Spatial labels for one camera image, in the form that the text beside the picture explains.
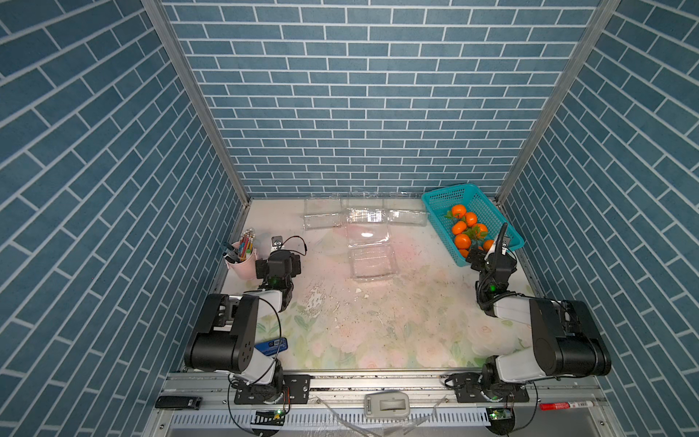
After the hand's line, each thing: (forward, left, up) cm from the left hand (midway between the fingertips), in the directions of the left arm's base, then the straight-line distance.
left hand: (283, 256), depth 94 cm
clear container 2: (+16, -29, +4) cm, 34 cm away
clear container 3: (+24, -49, -6) cm, 54 cm away
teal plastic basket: (+27, -61, 0) cm, 67 cm away
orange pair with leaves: (+24, -68, -1) cm, 73 cm away
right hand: (0, -72, +5) cm, 72 cm away
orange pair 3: (-4, -66, +13) cm, 68 cm away
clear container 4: (+5, -31, -5) cm, 32 cm away
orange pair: (+9, -66, -1) cm, 66 cm away
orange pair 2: (+13, -74, 0) cm, 75 cm away
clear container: (+27, -11, -7) cm, 30 cm away
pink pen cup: (-1, +14, +2) cm, 14 cm away
